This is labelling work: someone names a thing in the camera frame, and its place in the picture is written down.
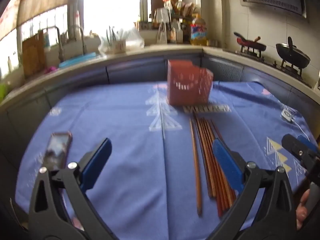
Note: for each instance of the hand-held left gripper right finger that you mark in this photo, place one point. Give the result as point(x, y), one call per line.
point(225, 160)

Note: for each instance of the printed window blind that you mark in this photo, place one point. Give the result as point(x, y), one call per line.
point(32, 2)

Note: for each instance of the light wooden chopstick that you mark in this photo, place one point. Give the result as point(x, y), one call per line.
point(195, 167)

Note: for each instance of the white utensil cup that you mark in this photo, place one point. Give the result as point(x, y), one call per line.
point(117, 45)

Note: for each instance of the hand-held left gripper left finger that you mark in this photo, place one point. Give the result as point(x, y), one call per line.
point(97, 162)

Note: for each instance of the clear plastic bag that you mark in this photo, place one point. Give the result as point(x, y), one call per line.
point(133, 40)

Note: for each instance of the red frying pan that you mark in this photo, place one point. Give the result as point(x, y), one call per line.
point(250, 43)

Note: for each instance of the pink smiley utensil holder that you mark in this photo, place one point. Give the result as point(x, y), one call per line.
point(186, 82)

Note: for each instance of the smartphone in red case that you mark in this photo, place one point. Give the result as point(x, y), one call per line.
point(57, 152)

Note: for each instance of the wooden cutting board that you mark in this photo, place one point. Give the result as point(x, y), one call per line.
point(33, 55)

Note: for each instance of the condiment rack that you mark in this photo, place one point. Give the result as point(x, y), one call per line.
point(175, 22)

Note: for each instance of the gas stove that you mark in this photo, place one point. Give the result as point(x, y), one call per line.
point(265, 60)

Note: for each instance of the blue printed tablecloth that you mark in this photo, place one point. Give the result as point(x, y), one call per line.
point(125, 155)

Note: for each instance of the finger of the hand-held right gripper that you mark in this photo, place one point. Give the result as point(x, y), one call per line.
point(308, 143)
point(291, 143)

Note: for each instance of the bundle of brown chopsticks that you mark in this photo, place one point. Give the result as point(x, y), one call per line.
point(212, 165)

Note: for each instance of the blue basin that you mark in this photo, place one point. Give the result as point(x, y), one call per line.
point(75, 60)

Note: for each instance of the cooking oil bottle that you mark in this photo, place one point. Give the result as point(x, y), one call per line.
point(198, 32)

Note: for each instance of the small white device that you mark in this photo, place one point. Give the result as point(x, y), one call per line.
point(286, 114)

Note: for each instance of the person's right hand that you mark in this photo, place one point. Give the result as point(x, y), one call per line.
point(302, 211)

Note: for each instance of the black wok with lid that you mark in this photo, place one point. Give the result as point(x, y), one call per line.
point(292, 55)

